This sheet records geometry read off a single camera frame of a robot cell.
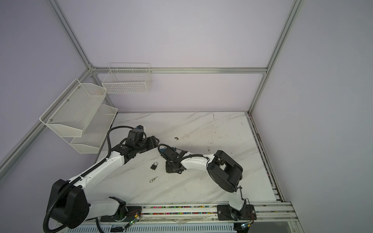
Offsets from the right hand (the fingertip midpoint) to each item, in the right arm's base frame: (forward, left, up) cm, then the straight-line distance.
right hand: (168, 169), depth 88 cm
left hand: (+11, +7, +14) cm, 19 cm away
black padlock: (+2, +10, -1) cm, 10 cm away
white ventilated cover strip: (-30, +4, -2) cm, 30 cm away
